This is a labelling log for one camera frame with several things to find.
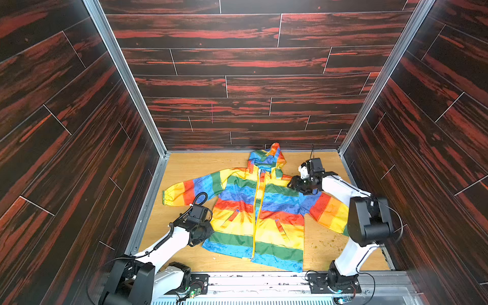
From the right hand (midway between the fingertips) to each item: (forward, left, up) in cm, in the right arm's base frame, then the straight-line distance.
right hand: (295, 185), depth 97 cm
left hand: (-24, +41, -6) cm, 48 cm away
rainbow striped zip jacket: (-16, +19, -5) cm, 26 cm away
